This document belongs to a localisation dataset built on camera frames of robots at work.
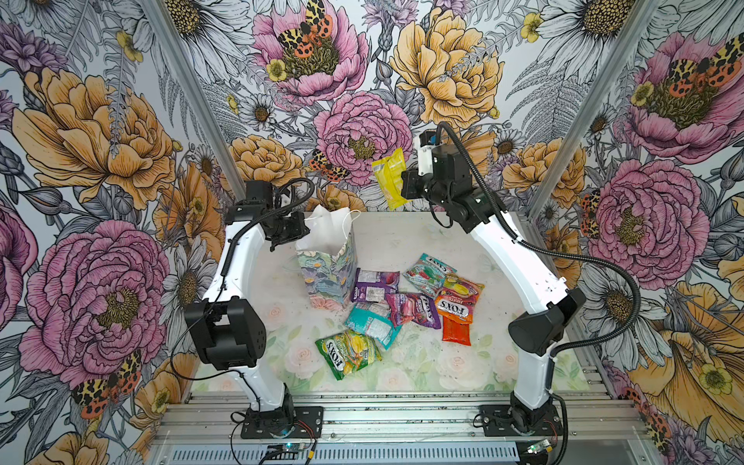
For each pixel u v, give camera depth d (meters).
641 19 0.73
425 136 0.62
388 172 0.77
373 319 0.89
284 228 0.72
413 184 0.66
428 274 1.00
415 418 0.76
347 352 0.83
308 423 0.74
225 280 0.49
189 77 0.82
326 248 1.02
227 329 0.46
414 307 0.91
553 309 0.47
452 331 0.89
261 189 0.66
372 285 0.97
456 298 0.94
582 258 0.46
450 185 0.54
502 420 0.75
